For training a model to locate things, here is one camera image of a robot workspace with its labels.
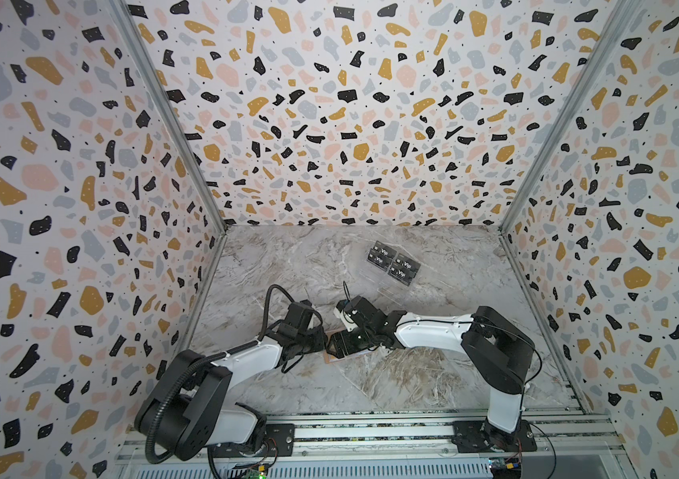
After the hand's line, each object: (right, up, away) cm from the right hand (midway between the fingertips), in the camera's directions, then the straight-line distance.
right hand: (338, 348), depth 86 cm
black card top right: (+21, +22, +14) cm, 33 cm away
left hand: (-1, +2, +4) cm, 4 cm away
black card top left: (+13, +27, +17) cm, 34 cm away
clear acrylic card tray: (+13, +20, +19) cm, 30 cm away
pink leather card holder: (-2, -1, -4) cm, 5 cm away
